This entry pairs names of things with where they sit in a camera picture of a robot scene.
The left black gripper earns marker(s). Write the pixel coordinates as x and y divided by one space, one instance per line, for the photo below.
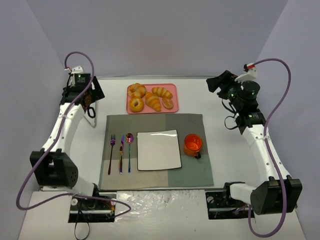
96 89

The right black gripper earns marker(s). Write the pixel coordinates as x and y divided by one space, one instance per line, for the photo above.
222 81

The golden bagel bread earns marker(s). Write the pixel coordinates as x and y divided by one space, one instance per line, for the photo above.
136 104

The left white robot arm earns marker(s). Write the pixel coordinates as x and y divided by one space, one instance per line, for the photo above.
54 167

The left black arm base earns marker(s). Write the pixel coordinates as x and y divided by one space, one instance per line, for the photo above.
84 210

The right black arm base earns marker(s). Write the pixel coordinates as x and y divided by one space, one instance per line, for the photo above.
220 205

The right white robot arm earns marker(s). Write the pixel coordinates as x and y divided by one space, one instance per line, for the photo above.
277 191

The twisted bun bread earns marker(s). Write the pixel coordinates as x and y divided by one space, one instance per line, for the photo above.
136 90

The small orange glazed bread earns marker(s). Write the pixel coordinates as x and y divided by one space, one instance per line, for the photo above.
167 102

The iridescent fork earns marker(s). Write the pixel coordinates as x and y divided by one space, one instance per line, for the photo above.
112 143

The iridescent spoon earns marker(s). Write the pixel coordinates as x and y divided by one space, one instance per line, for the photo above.
129 140

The iridescent knife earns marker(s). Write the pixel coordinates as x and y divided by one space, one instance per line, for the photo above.
121 149

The pink plastic tray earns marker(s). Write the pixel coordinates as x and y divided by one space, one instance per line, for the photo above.
147 110

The grey patchwork placemat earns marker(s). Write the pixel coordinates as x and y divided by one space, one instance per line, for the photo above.
193 173

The large striped croissant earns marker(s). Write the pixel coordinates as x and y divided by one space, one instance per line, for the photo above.
152 101

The orange mug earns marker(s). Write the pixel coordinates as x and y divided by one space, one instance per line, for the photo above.
192 146

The small striped croissant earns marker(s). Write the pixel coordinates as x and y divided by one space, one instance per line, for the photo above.
162 92

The white square plate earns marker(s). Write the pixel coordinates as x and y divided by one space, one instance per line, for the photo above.
158 151

